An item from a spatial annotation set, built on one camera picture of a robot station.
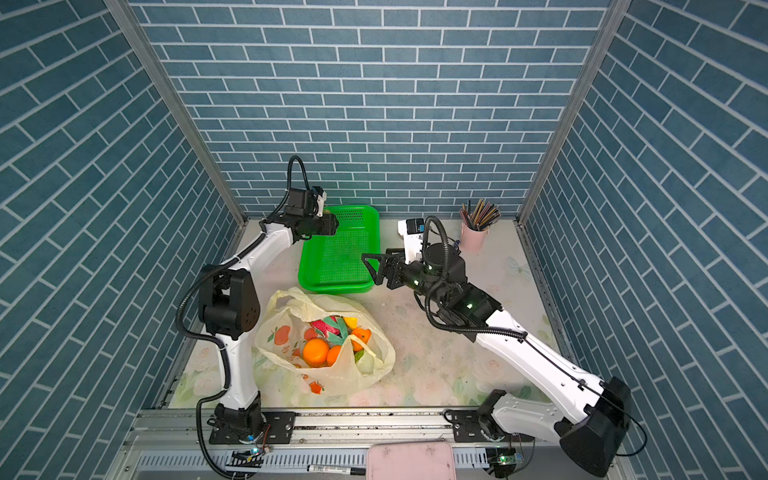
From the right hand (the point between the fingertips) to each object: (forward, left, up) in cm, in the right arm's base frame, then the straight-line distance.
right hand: (371, 251), depth 66 cm
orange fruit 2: (-6, +4, -30) cm, 31 cm away
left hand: (+27, +19, -19) cm, 38 cm away
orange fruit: (-12, +17, -31) cm, 38 cm away
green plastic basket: (+21, +20, -35) cm, 45 cm away
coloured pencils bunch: (+38, -32, -23) cm, 55 cm away
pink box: (-34, -16, -33) cm, 50 cm away
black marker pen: (-37, +5, -35) cm, 51 cm away
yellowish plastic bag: (-14, +24, -24) cm, 37 cm away
